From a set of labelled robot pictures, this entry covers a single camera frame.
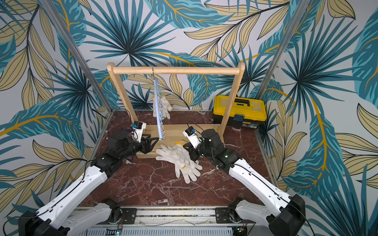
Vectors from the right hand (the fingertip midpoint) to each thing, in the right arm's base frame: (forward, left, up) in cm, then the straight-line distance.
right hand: (185, 145), depth 72 cm
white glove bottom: (-3, -2, -25) cm, 25 cm away
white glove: (+2, +4, -13) cm, 13 cm away
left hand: (+4, +16, 0) cm, 16 cm away
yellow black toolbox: (+28, -40, -6) cm, 49 cm away
